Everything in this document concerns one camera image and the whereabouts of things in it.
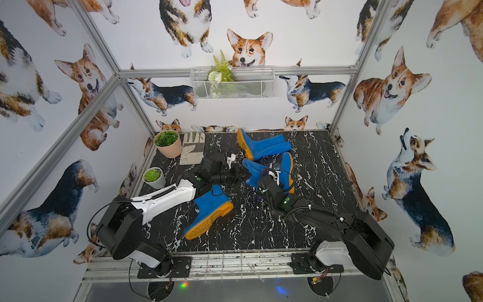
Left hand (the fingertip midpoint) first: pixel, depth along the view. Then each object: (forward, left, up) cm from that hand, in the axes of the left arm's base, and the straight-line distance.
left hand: (255, 173), depth 78 cm
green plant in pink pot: (+29, +48, -9) cm, 57 cm away
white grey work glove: (+31, +37, -21) cm, 53 cm away
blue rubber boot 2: (+6, 0, -7) cm, 9 cm away
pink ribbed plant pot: (+24, +45, -14) cm, 53 cm away
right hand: (+1, -4, -7) cm, 8 cm away
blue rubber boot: (+27, -2, -16) cm, 31 cm away
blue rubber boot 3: (-8, +20, -15) cm, 26 cm away
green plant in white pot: (+6, +49, -11) cm, 51 cm away
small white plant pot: (+4, +48, -16) cm, 51 cm away
